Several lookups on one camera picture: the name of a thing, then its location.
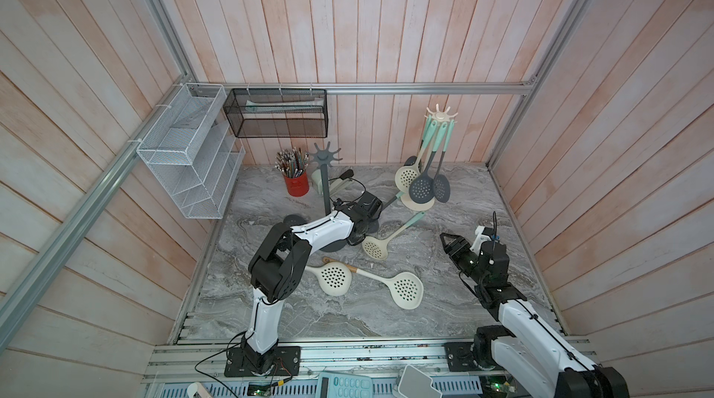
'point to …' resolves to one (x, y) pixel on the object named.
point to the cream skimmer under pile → (377, 246)
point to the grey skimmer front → (441, 166)
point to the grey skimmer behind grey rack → (294, 219)
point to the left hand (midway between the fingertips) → (366, 228)
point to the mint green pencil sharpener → (316, 177)
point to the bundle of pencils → (291, 162)
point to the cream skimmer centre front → (406, 288)
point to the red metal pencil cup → (297, 186)
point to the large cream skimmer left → (334, 278)
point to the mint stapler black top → (349, 173)
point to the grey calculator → (343, 385)
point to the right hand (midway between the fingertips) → (443, 236)
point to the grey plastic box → (415, 383)
